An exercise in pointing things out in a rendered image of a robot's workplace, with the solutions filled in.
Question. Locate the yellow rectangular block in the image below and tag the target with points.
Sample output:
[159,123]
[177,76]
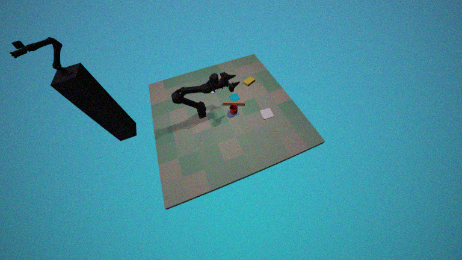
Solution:
[249,81]

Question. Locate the dark red cup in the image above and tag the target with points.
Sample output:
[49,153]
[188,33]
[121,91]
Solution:
[233,109]

